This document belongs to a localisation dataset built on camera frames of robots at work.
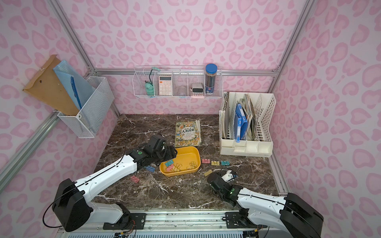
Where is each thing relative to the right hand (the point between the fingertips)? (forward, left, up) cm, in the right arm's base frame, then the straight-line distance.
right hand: (207, 174), depth 85 cm
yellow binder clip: (+8, -5, -2) cm, 9 cm away
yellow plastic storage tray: (+11, +13, -6) cm, 18 cm away
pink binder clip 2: (-3, +42, -1) cm, 42 cm away
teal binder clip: (+8, -11, -3) cm, 14 cm away
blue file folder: (+24, -19, +17) cm, 35 cm away
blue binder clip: (+3, +34, -1) cm, 34 cm away
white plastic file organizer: (+42, -38, +15) cm, 59 cm away
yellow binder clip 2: (+1, 0, -2) cm, 3 cm away
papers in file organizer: (+39, -25, +21) cm, 50 cm away
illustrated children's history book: (+30, +13, -3) cm, 33 cm away
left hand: (+8, +19, +12) cm, 24 cm away
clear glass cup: (+45, +16, +24) cm, 53 cm away
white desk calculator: (+47, +27, +27) cm, 61 cm away
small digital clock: (+41, +6, +28) cm, 50 cm away
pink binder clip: (+9, +1, -1) cm, 9 cm away
